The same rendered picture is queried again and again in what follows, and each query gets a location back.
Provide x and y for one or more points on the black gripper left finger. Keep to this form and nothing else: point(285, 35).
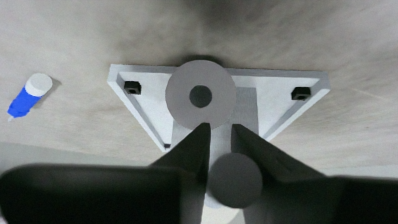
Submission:
point(62, 193)

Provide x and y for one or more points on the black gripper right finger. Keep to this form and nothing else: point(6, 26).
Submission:
point(288, 198)

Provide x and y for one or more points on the blue screwdriver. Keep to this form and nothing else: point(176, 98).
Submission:
point(34, 89)

